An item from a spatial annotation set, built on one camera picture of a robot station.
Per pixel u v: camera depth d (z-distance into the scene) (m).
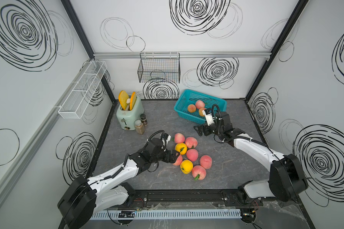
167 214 0.96
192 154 0.84
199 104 1.09
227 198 0.74
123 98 0.93
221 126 0.65
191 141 0.89
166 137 0.74
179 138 0.91
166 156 0.71
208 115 0.74
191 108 1.08
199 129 0.77
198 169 0.77
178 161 0.81
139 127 0.94
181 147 0.86
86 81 0.82
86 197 0.40
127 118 0.92
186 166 0.80
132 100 0.91
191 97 1.16
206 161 0.81
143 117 0.97
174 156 0.71
